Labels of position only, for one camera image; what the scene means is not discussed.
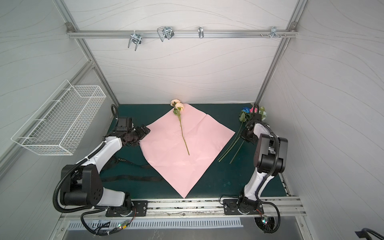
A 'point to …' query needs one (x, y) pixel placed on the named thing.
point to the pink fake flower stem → (251, 111)
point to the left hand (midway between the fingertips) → (148, 131)
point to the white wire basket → (55, 127)
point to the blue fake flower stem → (243, 118)
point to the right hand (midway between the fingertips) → (248, 135)
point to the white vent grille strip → (89, 225)
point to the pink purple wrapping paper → (163, 142)
